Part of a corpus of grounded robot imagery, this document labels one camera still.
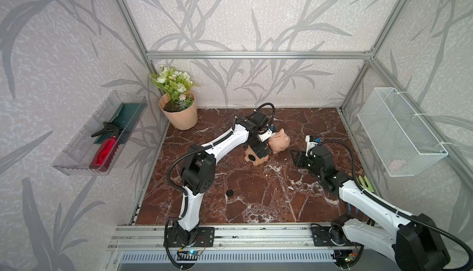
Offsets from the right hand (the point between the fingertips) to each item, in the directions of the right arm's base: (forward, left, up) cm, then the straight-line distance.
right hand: (292, 150), depth 84 cm
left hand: (+5, +14, -4) cm, 15 cm away
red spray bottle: (-12, +66, +22) cm, 71 cm away
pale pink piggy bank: (+9, +4, -6) cm, 11 cm away
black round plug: (-14, +29, -14) cm, 36 cm away
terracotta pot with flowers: (+32, +60, +4) cm, 68 cm away
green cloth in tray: (0, +68, +20) cm, 70 cm away
